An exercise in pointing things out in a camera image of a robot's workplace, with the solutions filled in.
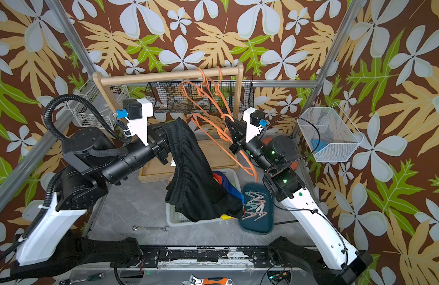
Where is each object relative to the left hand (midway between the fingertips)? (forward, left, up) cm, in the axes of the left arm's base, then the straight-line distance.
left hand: (181, 123), depth 42 cm
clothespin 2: (-3, -30, -56) cm, 63 cm away
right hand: (+9, -12, -7) cm, 16 cm away
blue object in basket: (+21, -56, -32) cm, 68 cm away
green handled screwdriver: (-28, +41, -56) cm, 75 cm away
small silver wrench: (-9, +29, -57) cm, 64 cm away
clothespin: (+7, -29, -56) cm, 64 cm away
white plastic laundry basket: (+16, -16, -49) cm, 53 cm away
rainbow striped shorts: (+6, -14, -48) cm, 51 cm away
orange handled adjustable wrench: (-29, +1, -57) cm, 64 cm away
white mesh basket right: (+27, -63, -31) cm, 75 cm away
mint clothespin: (+2, -27, -57) cm, 63 cm away
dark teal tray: (-7, -32, -57) cm, 66 cm away
